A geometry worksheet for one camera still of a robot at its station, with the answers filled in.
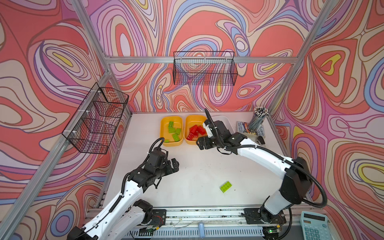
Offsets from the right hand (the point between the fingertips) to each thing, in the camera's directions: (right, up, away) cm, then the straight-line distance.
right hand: (205, 144), depth 83 cm
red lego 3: (-9, +3, +19) cm, 21 cm away
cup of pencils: (+35, +18, +10) cm, 41 cm away
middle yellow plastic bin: (-9, +15, +28) cm, 33 cm away
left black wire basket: (-58, +9, -9) cm, 60 cm away
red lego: (-6, +7, +19) cm, 21 cm away
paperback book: (+31, +10, +25) cm, 41 cm away
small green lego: (-18, +7, +24) cm, 31 cm away
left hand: (-17, -11, -4) cm, 20 cm away
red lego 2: (-2, +8, -5) cm, 10 cm away
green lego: (-23, +12, +28) cm, 38 cm away
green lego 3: (-19, +3, +21) cm, 28 cm away
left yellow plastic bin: (-24, +1, +18) cm, 30 cm away
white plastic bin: (+23, +15, +26) cm, 38 cm away
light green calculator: (+51, -37, -14) cm, 64 cm away
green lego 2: (-23, +8, +24) cm, 34 cm away
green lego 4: (+11, -24, -1) cm, 26 cm away
